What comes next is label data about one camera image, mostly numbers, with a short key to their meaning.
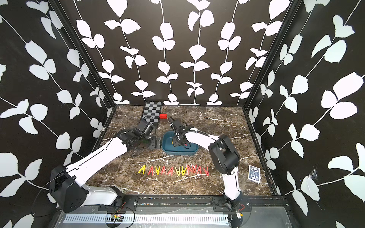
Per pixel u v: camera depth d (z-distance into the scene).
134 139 0.55
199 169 0.86
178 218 0.70
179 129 0.74
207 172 0.84
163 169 0.86
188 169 0.86
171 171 0.86
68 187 0.38
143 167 0.86
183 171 0.86
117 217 0.70
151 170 0.85
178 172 0.84
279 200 0.77
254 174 0.84
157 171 0.85
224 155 0.51
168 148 0.98
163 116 1.14
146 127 0.62
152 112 1.14
